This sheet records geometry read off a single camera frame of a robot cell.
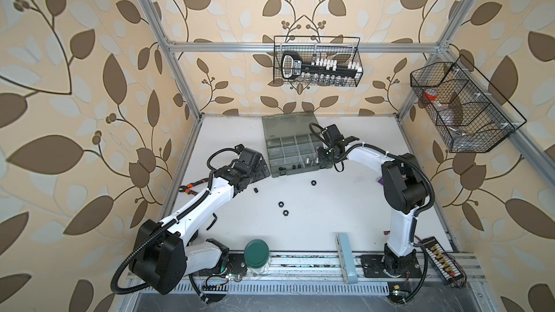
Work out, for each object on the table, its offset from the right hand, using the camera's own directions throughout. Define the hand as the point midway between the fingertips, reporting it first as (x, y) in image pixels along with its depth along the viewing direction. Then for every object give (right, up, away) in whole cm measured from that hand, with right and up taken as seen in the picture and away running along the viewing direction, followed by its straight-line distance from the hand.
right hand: (324, 156), depth 100 cm
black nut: (-31, -14, -8) cm, 35 cm away
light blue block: (+2, -32, -28) cm, 43 cm away
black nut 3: (-18, -22, -13) cm, 31 cm away
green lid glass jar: (-27, -30, -33) cm, 52 cm away
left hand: (-30, -4, -15) cm, 34 cm away
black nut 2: (-20, -19, -11) cm, 30 cm away
